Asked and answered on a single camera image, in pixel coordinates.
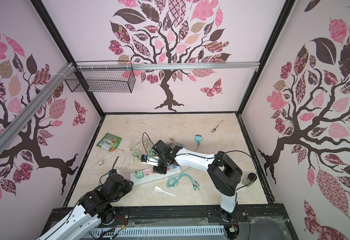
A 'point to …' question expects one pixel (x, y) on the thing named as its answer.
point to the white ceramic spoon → (158, 188)
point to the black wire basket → (101, 76)
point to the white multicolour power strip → (154, 175)
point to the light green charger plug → (139, 174)
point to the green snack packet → (110, 142)
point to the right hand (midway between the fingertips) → (154, 164)
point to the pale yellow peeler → (134, 121)
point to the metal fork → (214, 130)
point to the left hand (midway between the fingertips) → (132, 186)
